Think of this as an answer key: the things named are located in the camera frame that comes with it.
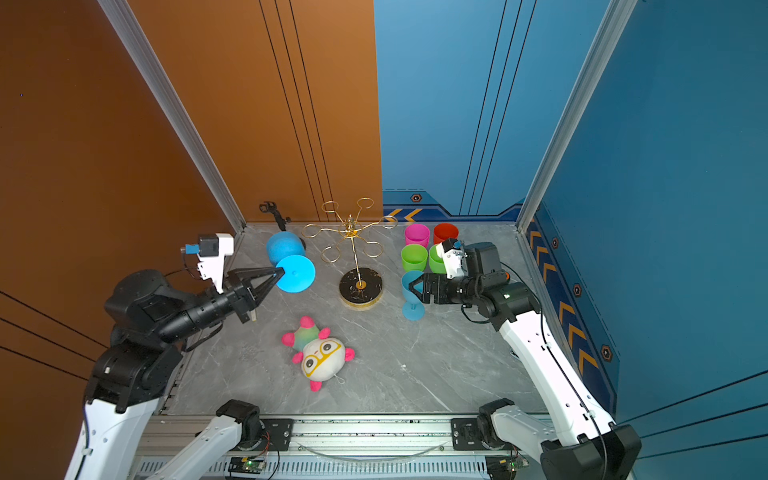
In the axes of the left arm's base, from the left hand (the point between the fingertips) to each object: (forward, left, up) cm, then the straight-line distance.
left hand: (284, 269), depth 54 cm
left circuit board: (-26, +14, -44) cm, 53 cm away
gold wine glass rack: (+22, -9, -40) cm, 47 cm away
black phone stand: (+43, +22, -23) cm, 53 cm away
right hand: (+8, -27, -17) cm, 32 cm away
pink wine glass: (+35, -28, -28) cm, 53 cm away
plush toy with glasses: (-3, -1, -35) cm, 35 cm away
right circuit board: (-26, -47, -43) cm, 69 cm away
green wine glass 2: (+23, -33, -27) cm, 48 cm away
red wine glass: (+36, -37, -26) cm, 58 cm away
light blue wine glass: (+15, -27, -40) cm, 50 cm away
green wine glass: (+27, -27, -30) cm, 48 cm away
